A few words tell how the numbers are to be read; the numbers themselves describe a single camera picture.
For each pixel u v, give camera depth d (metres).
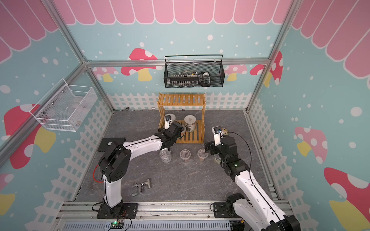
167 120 0.81
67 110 0.64
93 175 0.83
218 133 0.67
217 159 0.88
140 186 0.81
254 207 0.42
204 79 0.90
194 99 0.88
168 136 0.73
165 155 0.88
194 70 0.94
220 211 0.74
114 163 0.50
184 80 0.89
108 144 0.97
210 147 0.70
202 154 0.89
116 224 0.73
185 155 0.89
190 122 0.98
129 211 0.74
